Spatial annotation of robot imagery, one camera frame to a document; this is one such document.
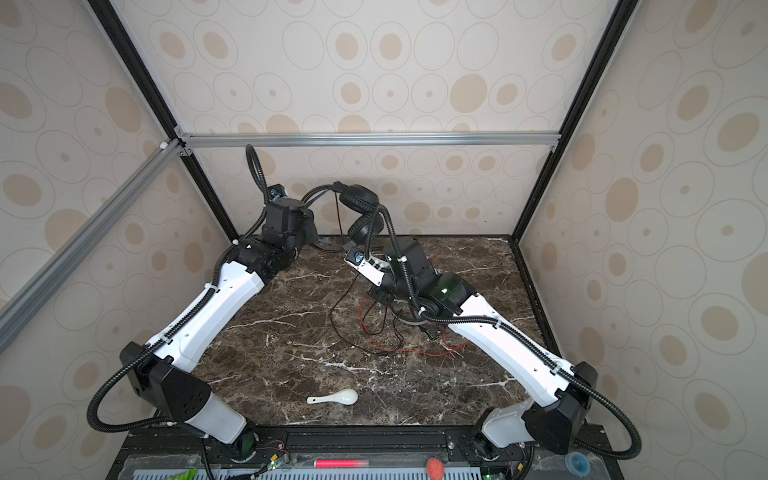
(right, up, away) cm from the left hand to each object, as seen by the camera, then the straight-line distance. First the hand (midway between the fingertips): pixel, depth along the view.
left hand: (311, 213), depth 75 cm
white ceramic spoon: (+7, -49, +6) cm, 50 cm away
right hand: (+15, -14, -4) cm, 21 cm away
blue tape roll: (+65, -61, -3) cm, 89 cm away
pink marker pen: (+8, -61, -3) cm, 61 cm away
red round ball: (+30, -60, -7) cm, 67 cm away
